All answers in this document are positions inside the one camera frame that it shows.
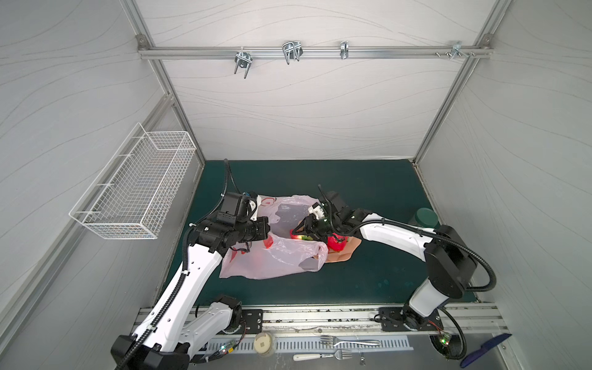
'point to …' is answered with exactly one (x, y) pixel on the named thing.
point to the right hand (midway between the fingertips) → (297, 229)
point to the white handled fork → (340, 354)
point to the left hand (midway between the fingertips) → (273, 224)
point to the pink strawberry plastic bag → (281, 252)
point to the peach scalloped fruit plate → (345, 253)
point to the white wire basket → (134, 192)
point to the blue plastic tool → (484, 348)
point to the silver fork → (336, 341)
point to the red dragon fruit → (336, 242)
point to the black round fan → (449, 346)
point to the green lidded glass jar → (426, 217)
